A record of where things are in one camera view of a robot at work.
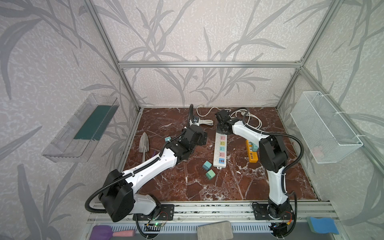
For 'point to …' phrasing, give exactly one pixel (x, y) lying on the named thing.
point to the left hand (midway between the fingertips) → (200, 127)
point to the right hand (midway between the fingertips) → (221, 124)
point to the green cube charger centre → (210, 174)
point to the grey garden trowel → (144, 145)
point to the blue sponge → (322, 225)
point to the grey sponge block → (219, 230)
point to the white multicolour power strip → (220, 152)
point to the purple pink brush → (105, 232)
